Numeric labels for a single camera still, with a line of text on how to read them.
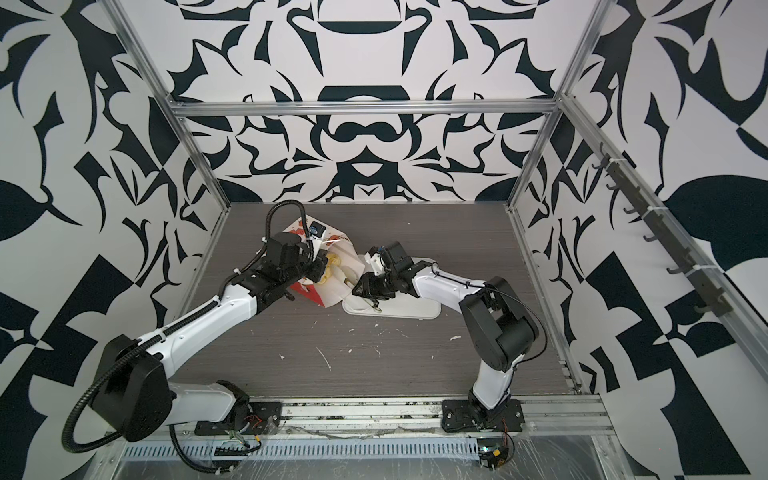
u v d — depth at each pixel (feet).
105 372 1.25
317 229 2.34
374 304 2.72
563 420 2.47
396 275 2.35
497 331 1.56
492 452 2.33
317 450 2.13
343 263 3.25
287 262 2.10
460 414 2.44
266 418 2.41
